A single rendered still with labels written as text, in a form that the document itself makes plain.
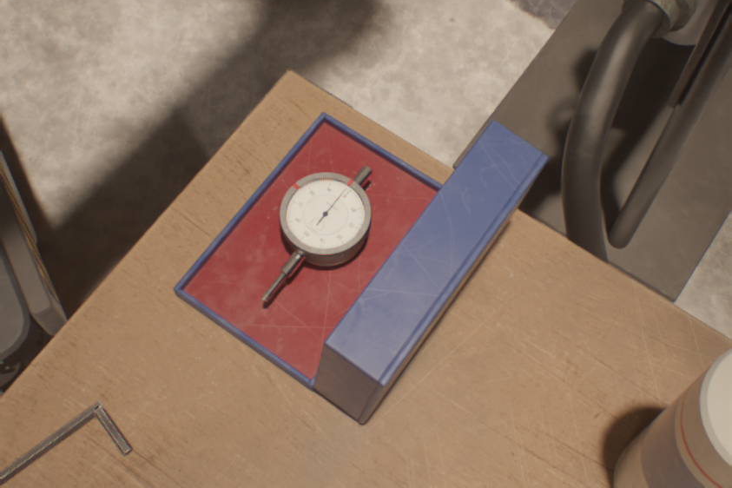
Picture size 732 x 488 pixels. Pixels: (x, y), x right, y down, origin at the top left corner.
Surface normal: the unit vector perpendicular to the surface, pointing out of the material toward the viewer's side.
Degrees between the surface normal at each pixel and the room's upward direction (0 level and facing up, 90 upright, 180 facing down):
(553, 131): 0
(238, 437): 0
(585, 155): 44
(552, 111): 0
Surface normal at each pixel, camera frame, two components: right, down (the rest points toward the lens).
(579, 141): -0.55, 0.13
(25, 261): 0.00, -0.43
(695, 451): -0.91, 0.36
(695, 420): -1.00, 0.06
